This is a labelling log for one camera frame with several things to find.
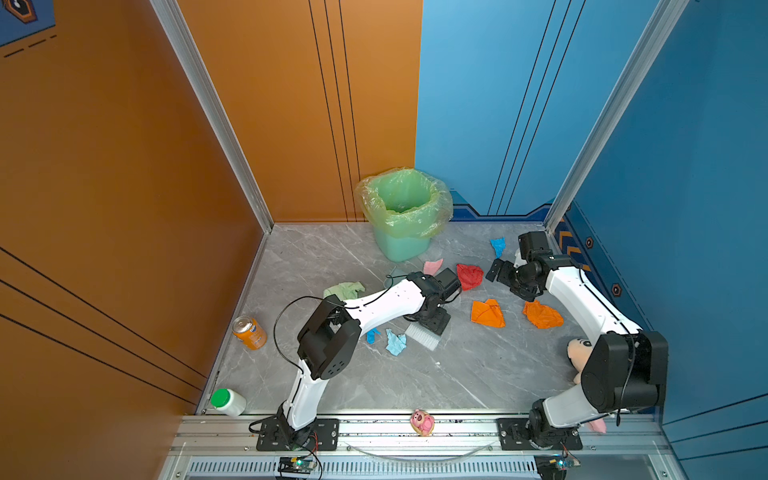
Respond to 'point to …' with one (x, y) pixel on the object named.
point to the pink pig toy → (422, 422)
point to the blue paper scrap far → (499, 246)
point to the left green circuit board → (302, 464)
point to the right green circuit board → (554, 466)
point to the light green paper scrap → (345, 290)
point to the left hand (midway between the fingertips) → (430, 318)
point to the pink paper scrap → (431, 268)
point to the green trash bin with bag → (406, 208)
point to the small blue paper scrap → (370, 335)
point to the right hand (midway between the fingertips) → (496, 281)
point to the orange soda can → (250, 332)
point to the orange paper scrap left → (487, 313)
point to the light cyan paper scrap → (395, 343)
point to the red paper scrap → (469, 276)
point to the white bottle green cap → (228, 402)
